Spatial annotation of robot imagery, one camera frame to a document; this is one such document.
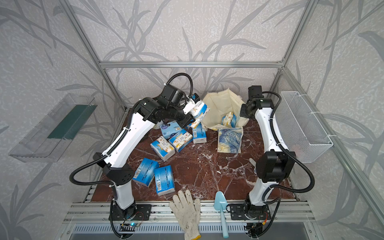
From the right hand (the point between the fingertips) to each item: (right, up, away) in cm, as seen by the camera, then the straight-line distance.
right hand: (246, 112), depth 85 cm
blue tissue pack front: (-45, -36, -8) cm, 58 cm away
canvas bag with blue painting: (-8, +2, +24) cm, 26 cm away
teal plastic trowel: (-16, -48, -9) cm, 51 cm away
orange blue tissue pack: (-39, -17, +9) cm, 43 cm away
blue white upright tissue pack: (-27, -14, +11) cm, 33 cm away
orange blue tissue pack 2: (-49, -22, +4) cm, 54 cm away
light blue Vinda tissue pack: (-49, -12, +14) cm, 52 cm away
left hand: (-30, -4, -15) cm, 33 cm away
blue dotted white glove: (+6, -31, +6) cm, 32 cm away
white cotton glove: (-32, -51, -13) cm, 62 cm away
